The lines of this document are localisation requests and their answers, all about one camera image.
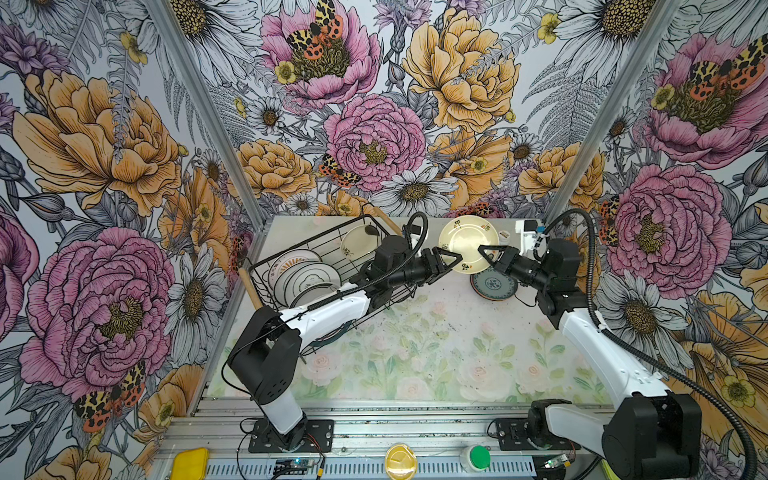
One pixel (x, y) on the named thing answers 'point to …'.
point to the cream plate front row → (464, 235)
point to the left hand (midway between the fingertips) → (459, 269)
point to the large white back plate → (311, 275)
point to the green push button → (480, 456)
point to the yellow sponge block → (190, 464)
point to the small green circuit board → (295, 463)
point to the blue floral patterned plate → (493, 284)
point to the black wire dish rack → (327, 243)
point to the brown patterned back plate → (287, 261)
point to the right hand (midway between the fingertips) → (479, 257)
